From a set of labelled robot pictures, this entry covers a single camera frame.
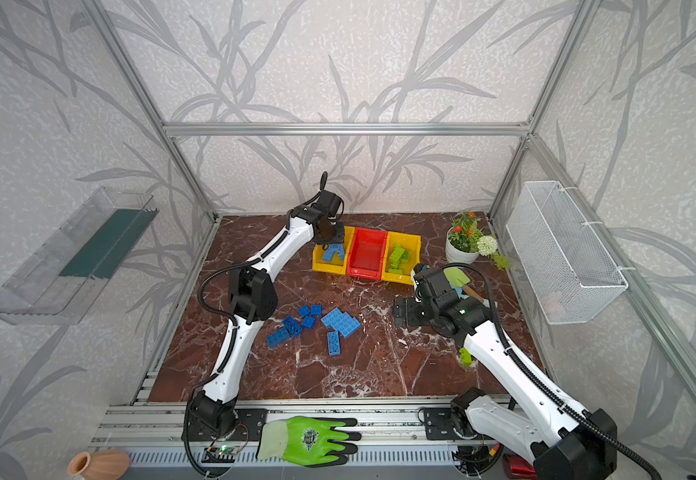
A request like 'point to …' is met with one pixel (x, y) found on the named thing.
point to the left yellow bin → (337, 266)
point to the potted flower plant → (465, 240)
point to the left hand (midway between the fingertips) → (342, 227)
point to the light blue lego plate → (341, 321)
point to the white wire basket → (567, 271)
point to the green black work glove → (308, 441)
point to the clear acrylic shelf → (62, 279)
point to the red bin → (366, 253)
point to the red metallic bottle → (518, 468)
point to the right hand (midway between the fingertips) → (407, 299)
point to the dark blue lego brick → (292, 326)
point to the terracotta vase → (99, 465)
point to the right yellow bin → (411, 242)
